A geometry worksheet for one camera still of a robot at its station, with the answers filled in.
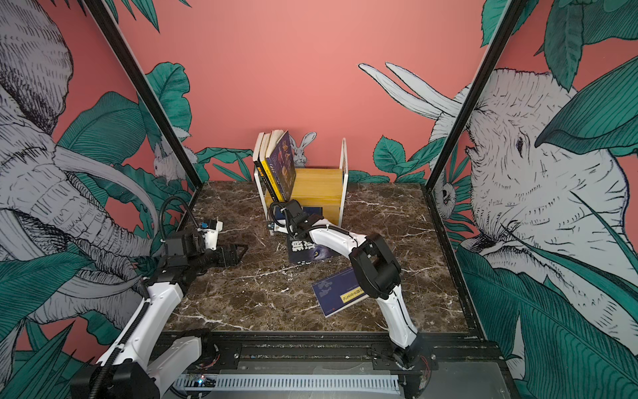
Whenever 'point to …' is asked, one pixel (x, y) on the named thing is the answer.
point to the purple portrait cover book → (280, 155)
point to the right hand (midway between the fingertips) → (294, 217)
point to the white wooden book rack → (320, 190)
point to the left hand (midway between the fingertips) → (235, 243)
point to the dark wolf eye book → (301, 252)
